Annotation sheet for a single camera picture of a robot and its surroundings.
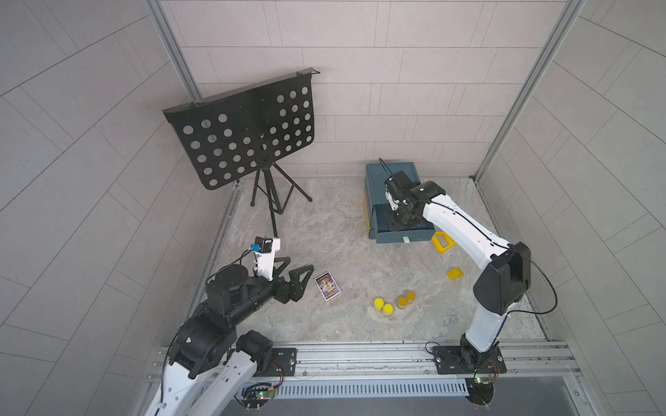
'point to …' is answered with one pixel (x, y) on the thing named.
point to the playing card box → (327, 286)
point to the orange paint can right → (410, 296)
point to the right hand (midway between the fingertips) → (391, 223)
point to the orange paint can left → (401, 302)
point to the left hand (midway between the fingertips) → (306, 264)
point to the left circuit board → (257, 395)
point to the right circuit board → (480, 389)
